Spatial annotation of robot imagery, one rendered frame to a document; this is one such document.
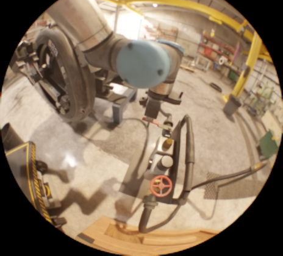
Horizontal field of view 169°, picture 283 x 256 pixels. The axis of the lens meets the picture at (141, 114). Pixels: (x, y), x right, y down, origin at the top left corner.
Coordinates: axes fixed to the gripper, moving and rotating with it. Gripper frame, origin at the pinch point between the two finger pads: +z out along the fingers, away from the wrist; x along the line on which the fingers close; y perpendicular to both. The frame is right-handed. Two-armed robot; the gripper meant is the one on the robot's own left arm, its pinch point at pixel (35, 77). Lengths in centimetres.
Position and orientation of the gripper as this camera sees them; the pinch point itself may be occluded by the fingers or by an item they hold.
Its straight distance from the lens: 41.2
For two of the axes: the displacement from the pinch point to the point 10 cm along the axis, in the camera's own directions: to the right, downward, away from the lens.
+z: 2.7, 6.3, 7.3
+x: -4.6, -5.8, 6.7
